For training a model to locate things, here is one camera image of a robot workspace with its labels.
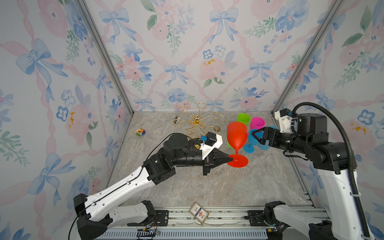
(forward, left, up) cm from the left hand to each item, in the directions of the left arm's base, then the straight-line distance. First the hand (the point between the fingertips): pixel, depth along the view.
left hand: (231, 157), depth 50 cm
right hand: (+13, -15, -4) cm, 20 cm away
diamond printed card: (-9, +10, -40) cm, 42 cm away
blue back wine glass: (+29, -24, -41) cm, 56 cm away
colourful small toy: (+41, +51, -40) cm, 76 cm away
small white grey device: (+52, +26, -39) cm, 70 cm away
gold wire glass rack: (+27, +11, -12) cm, 32 cm away
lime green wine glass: (+42, -19, -25) cm, 53 cm away
